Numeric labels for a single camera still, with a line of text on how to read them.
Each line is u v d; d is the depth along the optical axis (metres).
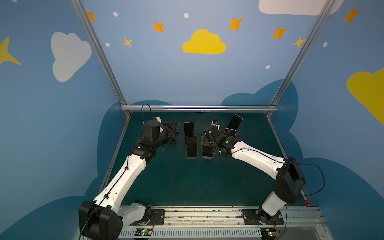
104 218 0.37
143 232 0.71
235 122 0.97
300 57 0.87
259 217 0.66
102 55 0.85
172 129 0.68
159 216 0.75
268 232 0.72
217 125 0.74
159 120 0.72
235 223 0.75
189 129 0.99
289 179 0.44
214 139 0.64
